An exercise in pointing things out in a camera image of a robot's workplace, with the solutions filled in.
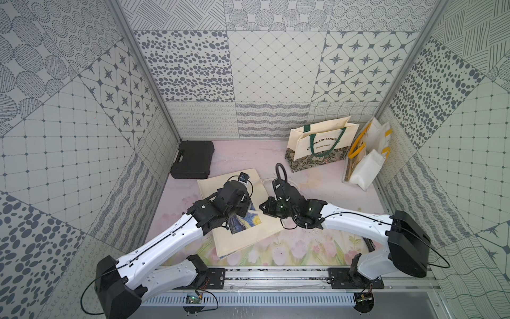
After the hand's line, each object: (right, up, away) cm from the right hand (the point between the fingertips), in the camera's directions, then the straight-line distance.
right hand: (259, 208), depth 79 cm
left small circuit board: (-25, -31, -8) cm, 41 cm away
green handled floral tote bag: (+24, +26, +16) cm, 39 cm away
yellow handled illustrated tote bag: (+48, +23, +7) cm, 53 cm away
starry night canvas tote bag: (-7, -11, +5) cm, 14 cm away
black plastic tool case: (-37, +19, +28) cm, 50 cm away
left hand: (-4, +5, -4) cm, 7 cm away
